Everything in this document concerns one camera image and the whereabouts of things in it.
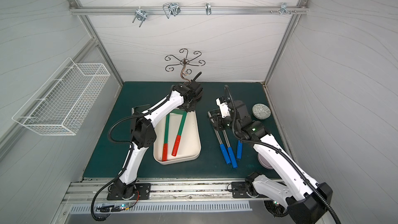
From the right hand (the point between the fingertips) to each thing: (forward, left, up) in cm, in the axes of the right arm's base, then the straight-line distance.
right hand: (213, 117), depth 73 cm
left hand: (+13, +14, -12) cm, 23 cm away
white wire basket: (-3, +69, +10) cm, 70 cm away
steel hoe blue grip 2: (-5, -6, -22) cm, 24 cm away
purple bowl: (-13, -27, -19) cm, 35 cm away
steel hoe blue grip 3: (-6, -16, -23) cm, 28 cm away
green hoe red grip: (-11, +26, -22) cm, 36 cm away
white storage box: (-4, +12, -22) cm, 26 cm away
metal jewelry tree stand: (+27, +16, +6) cm, 32 cm away
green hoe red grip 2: (-5, +18, -14) cm, 24 cm away
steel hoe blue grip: (+16, +53, -21) cm, 59 cm away
